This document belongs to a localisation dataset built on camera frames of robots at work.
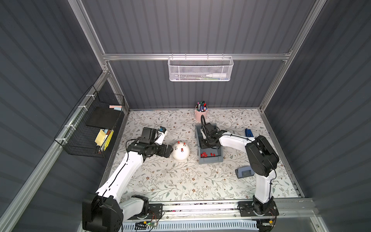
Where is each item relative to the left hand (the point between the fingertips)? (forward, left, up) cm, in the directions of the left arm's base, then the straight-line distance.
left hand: (165, 147), depth 81 cm
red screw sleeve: (0, -10, -4) cm, 10 cm away
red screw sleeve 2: (+4, -11, -3) cm, 12 cm away
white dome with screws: (-1, -9, -5) cm, 10 cm away
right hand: (+9, -22, -12) cm, 27 cm away
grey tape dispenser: (-11, -45, -10) cm, 47 cm away
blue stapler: (+19, -57, -13) cm, 61 cm away
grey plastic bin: (+2, -26, -14) cm, 30 cm away
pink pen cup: (+34, -23, -3) cm, 41 cm away
